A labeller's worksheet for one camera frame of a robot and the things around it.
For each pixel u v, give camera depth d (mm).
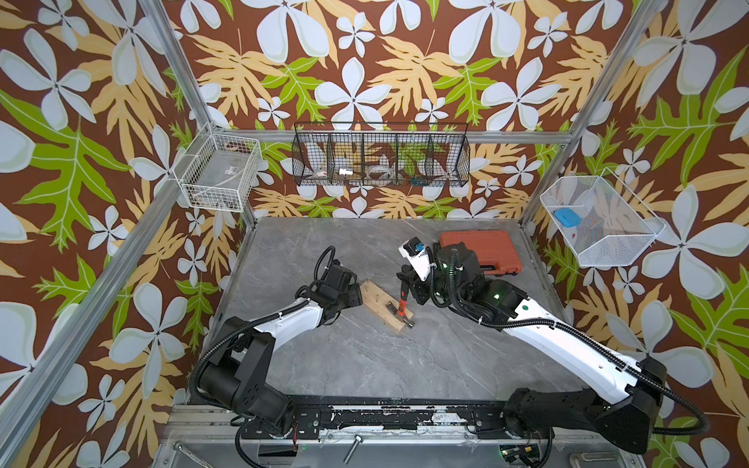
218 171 856
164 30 705
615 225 785
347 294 837
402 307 824
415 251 594
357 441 706
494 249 1080
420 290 621
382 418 752
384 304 900
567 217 865
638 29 703
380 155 977
